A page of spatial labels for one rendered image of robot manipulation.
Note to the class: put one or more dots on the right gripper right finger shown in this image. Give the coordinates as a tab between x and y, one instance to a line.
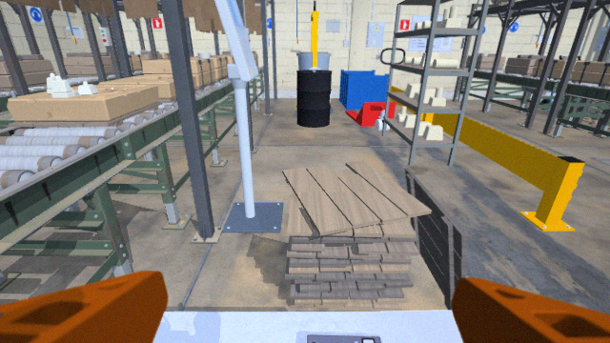
488	312

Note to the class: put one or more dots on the red pallet jack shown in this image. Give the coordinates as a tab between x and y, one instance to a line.
370	115

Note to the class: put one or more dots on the black drum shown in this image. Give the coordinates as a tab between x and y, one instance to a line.
313	99

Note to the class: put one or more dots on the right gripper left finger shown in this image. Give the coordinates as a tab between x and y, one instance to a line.
124	309

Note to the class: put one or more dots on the dark grey metal shelving rack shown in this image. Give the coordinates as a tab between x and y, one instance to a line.
406	126

